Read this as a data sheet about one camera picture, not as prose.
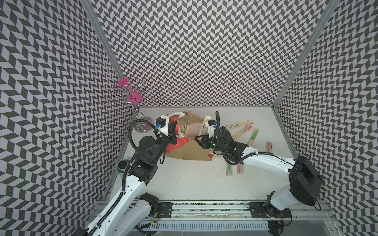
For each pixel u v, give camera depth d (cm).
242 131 102
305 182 43
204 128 75
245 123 106
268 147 94
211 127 71
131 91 85
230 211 74
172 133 59
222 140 59
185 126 94
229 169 86
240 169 86
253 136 99
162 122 54
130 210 56
